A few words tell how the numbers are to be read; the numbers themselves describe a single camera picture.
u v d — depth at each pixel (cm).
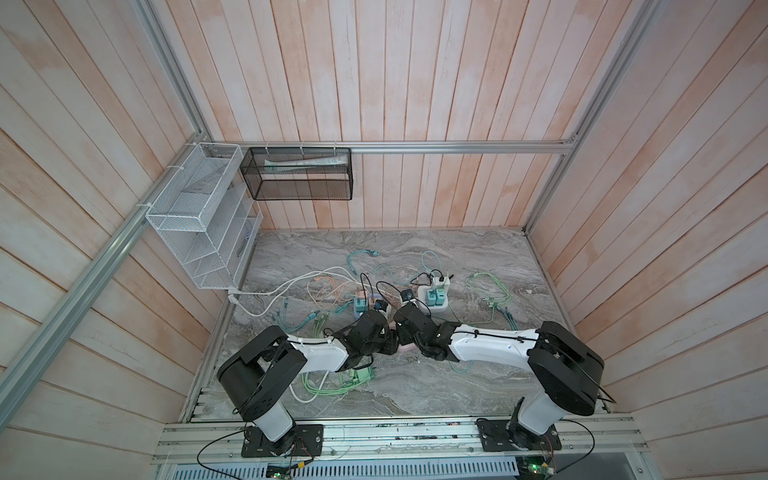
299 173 104
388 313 83
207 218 68
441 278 95
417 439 75
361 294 93
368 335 70
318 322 94
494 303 98
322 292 102
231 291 101
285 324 94
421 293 99
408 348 82
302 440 73
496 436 73
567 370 45
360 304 90
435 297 93
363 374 81
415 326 66
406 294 78
